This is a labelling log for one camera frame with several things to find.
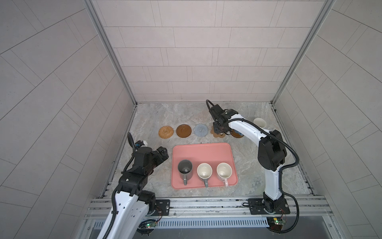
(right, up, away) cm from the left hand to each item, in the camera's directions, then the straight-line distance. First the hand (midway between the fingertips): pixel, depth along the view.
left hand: (165, 150), depth 76 cm
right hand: (+30, +9, +17) cm, 36 cm away
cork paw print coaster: (+29, +5, +21) cm, 36 cm away
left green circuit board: (-3, -30, -12) cm, 32 cm away
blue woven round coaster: (+19, +8, +26) cm, 33 cm away
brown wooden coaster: (+7, +8, +24) cm, 26 cm away
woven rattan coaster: (-4, +7, +23) cm, 24 cm away
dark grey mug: (+10, -12, +6) cm, 17 cm away
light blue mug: (+56, +14, +15) cm, 60 cm away
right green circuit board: (+53, -32, -8) cm, 63 cm away
